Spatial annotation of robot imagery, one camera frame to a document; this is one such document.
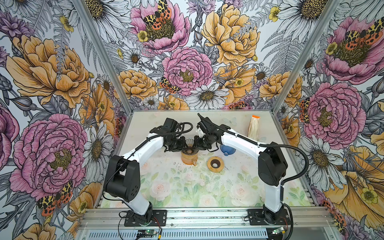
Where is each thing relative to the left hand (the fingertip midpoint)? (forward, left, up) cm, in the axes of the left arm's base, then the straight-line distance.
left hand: (185, 151), depth 86 cm
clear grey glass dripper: (+2, -3, -2) cm, 4 cm away
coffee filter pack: (+18, -45, -5) cm, 48 cm away
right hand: (0, -5, +1) cm, 5 cm away
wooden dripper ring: (-3, -18, -10) cm, 21 cm away
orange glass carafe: (-2, -2, -1) cm, 4 cm away
